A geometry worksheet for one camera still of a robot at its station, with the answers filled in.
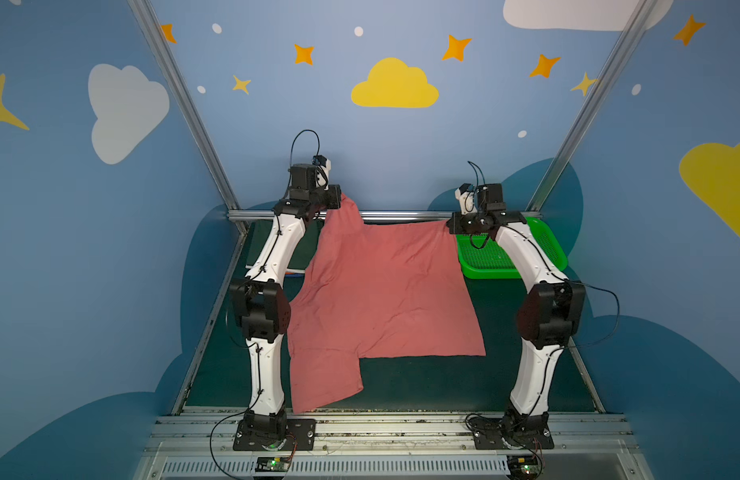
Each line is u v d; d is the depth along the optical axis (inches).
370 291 39.2
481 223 27.7
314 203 29.2
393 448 28.9
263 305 21.5
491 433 29.5
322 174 28.1
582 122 35.1
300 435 29.5
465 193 33.1
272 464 28.1
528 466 28.1
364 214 49.7
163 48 29.0
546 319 21.5
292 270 40.3
